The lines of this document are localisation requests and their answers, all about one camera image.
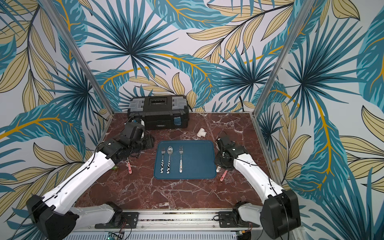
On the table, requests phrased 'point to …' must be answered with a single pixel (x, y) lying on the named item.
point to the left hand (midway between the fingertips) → (151, 142)
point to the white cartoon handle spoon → (218, 169)
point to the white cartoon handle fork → (181, 161)
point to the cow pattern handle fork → (163, 152)
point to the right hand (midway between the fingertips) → (219, 162)
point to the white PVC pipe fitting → (201, 133)
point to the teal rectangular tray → (199, 160)
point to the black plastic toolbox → (160, 112)
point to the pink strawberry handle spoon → (129, 168)
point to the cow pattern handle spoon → (169, 151)
